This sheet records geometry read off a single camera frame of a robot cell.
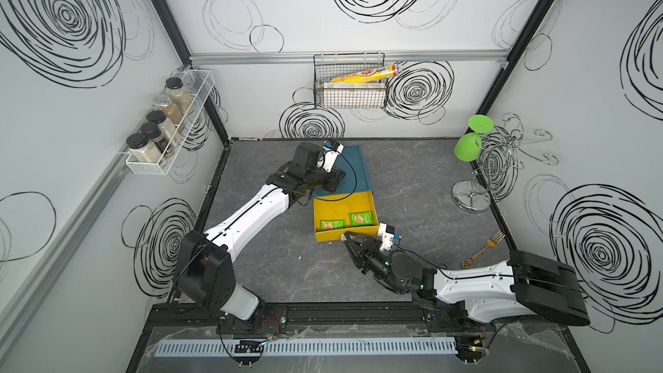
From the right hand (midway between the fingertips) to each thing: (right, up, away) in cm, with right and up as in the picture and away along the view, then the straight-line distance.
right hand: (343, 242), depth 69 cm
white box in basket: (+4, +45, +18) cm, 48 cm away
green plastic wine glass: (+42, +27, +16) cm, 53 cm away
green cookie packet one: (-3, +3, +6) cm, 8 cm away
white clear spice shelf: (-55, +52, +29) cm, 81 cm away
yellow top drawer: (-2, +5, +10) cm, 12 cm away
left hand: (0, +18, +12) cm, 22 cm away
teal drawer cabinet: (+4, +16, +11) cm, 20 cm away
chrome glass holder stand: (+65, +24, +33) cm, 77 cm away
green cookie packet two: (+6, +5, +8) cm, 11 cm away
